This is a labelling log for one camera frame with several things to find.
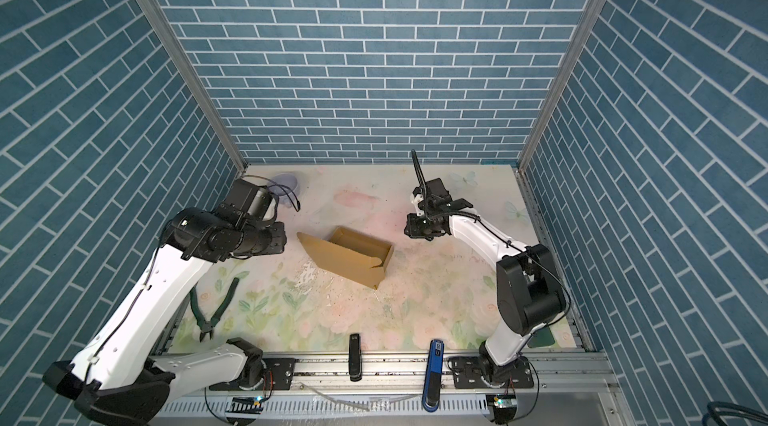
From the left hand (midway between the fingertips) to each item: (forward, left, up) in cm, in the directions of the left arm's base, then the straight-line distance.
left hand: (285, 240), depth 70 cm
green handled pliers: (-12, +25, -25) cm, 37 cm away
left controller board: (-29, +10, -28) cm, 42 cm away
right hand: (+12, -30, -14) cm, 35 cm away
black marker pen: (-20, -16, -24) cm, 35 cm away
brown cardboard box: (-1, -15, -5) cm, 16 cm away
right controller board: (-31, -53, -29) cm, 68 cm away
